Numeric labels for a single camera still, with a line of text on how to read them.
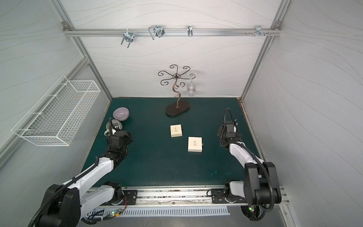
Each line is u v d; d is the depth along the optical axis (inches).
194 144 35.7
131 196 29.1
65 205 15.7
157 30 30.2
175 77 35.8
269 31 30.9
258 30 30.1
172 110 44.7
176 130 38.0
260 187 16.5
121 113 41.9
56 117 27.1
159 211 27.6
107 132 36.6
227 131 27.1
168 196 29.6
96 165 20.9
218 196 28.8
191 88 38.2
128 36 30.8
